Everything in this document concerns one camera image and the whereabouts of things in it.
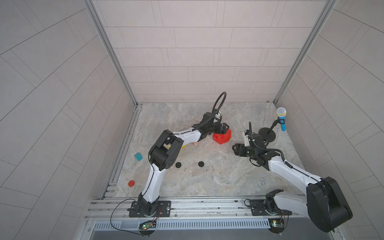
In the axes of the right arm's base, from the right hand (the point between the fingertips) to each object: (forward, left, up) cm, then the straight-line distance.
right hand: (236, 146), depth 88 cm
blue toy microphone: (+9, -24, +19) cm, 31 cm away
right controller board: (-38, -11, -6) cm, 40 cm away
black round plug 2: (-7, +22, -5) cm, 23 cm away
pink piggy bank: (+4, +24, -1) cm, 25 cm away
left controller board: (-36, +46, +1) cm, 59 cm away
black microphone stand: (+10, -24, -4) cm, 26 cm away
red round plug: (-17, +59, -1) cm, 61 cm away
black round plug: (-7, +35, -3) cm, 36 cm away
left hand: (+13, +4, +3) cm, 14 cm away
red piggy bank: (+4, +8, +3) cm, 10 cm away
